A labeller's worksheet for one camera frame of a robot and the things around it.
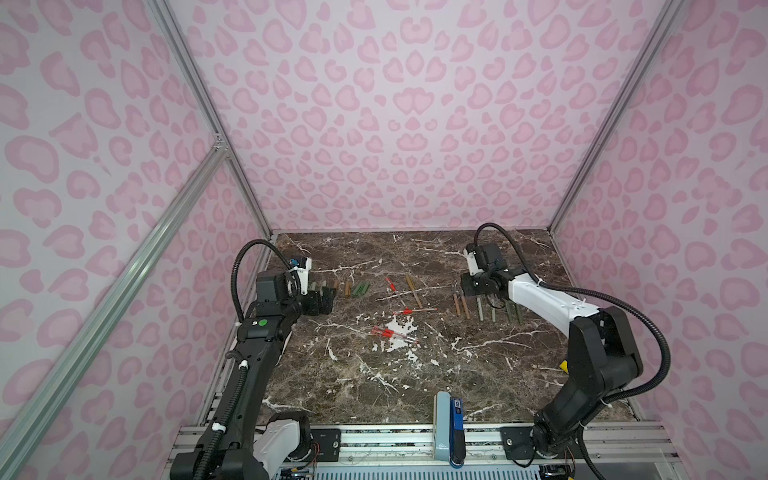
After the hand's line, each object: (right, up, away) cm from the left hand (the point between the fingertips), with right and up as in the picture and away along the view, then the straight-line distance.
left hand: (319, 286), depth 80 cm
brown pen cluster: (+26, -3, +23) cm, 35 cm away
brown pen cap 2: (0, -2, +23) cm, 23 cm away
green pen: (+48, -9, +17) cm, 52 cm away
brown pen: (+43, -8, +18) cm, 47 cm away
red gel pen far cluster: (+19, -2, +23) cm, 30 cm away
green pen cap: (-4, -1, +23) cm, 24 cm away
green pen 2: (+52, -11, +15) cm, 55 cm away
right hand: (+43, 0, +13) cm, 45 cm away
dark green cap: (+8, -4, +23) cm, 24 cm away
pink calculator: (-13, -18, +10) cm, 24 cm away
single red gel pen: (+24, -10, +17) cm, 31 cm away
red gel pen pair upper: (+16, -17, +12) cm, 26 cm away
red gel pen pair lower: (+18, -16, +12) cm, 27 cm away
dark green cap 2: (+10, -3, +23) cm, 25 cm away
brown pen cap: (+4, -3, +23) cm, 23 cm away
